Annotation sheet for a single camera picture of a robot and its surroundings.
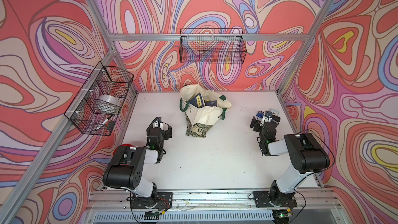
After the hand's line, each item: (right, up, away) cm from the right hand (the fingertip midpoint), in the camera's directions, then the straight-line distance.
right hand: (261, 120), depth 96 cm
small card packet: (+13, +5, +9) cm, 17 cm away
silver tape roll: (-81, +10, -26) cm, 86 cm away
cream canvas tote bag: (-40, +1, -3) cm, 40 cm away
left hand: (-62, -3, -2) cm, 62 cm away
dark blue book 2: (-31, +12, +9) cm, 34 cm away
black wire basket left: (-91, +23, -14) cm, 95 cm away
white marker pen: (-85, +1, -24) cm, 88 cm away
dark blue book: (-40, +12, +5) cm, 42 cm away
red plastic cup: (-77, -10, -18) cm, 80 cm away
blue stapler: (+10, +1, +4) cm, 11 cm away
